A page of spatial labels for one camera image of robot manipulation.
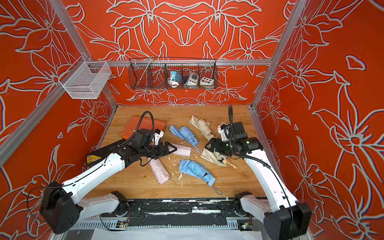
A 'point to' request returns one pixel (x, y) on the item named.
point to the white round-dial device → (192, 80)
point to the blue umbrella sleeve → (176, 131)
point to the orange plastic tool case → (133, 123)
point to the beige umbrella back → (219, 128)
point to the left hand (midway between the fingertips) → (173, 150)
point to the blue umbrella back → (186, 133)
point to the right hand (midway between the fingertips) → (208, 147)
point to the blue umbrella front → (199, 170)
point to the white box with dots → (205, 81)
